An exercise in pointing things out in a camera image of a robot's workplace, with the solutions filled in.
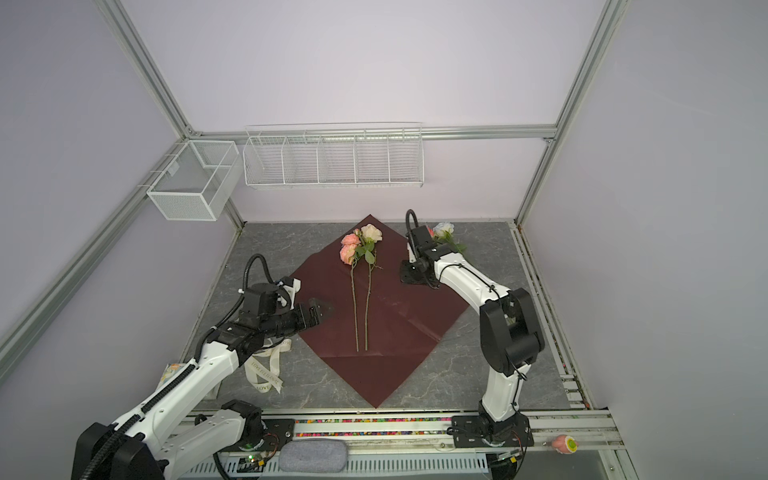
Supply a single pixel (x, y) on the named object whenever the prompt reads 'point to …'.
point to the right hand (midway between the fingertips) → (408, 277)
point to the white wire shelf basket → (335, 155)
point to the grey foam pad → (313, 455)
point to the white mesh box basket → (198, 180)
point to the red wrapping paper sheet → (379, 326)
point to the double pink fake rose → (348, 251)
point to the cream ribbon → (263, 367)
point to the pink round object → (565, 444)
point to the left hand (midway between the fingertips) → (323, 316)
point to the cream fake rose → (370, 234)
